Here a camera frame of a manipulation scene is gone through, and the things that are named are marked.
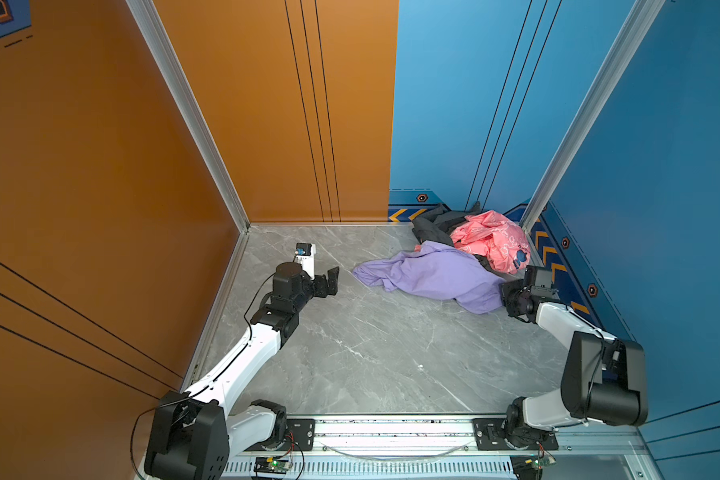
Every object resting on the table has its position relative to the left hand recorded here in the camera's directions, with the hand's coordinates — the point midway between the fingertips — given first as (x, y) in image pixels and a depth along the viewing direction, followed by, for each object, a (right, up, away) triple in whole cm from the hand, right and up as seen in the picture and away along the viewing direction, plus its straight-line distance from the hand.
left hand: (324, 264), depth 83 cm
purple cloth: (+35, -3, +8) cm, 36 cm away
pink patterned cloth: (+54, +8, +13) cm, 56 cm away
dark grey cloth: (+35, +12, +14) cm, 39 cm away
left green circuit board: (-10, -47, -12) cm, 50 cm away
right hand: (+53, -7, +10) cm, 54 cm away
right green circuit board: (+53, -46, -13) cm, 72 cm away
